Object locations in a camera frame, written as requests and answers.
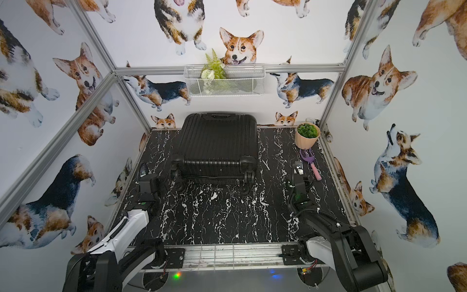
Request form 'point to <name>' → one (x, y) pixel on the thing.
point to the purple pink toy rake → (311, 159)
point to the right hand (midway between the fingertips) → (298, 171)
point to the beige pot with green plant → (306, 134)
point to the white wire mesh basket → (241, 80)
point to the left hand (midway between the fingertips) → (156, 178)
